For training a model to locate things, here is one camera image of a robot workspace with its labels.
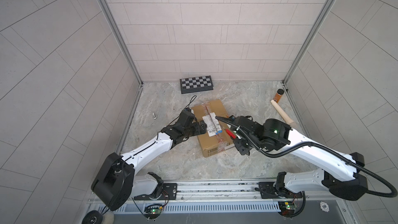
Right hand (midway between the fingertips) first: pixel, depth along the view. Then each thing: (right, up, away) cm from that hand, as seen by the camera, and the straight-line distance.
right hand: (236, 146), depth 66 cm
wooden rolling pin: (+37, +7, +27) cm, 47 cm away
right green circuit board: (+23, -28, +2) cm, 36 cm away
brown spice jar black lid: (+34, +22, +33) cm, 52 cm away
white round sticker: (+40, -27, +2) cm, 48 cm away
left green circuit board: (-35, -27, -1) cm, 44 cm away
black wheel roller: (-55, -23, -9) cm, 60 cm away
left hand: (-14, +5, +17) cm, 23 cm away
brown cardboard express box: (-8, +1, +10) cm, 13 cm away
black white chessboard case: (-21, +30, +46) cm, 58 cm away
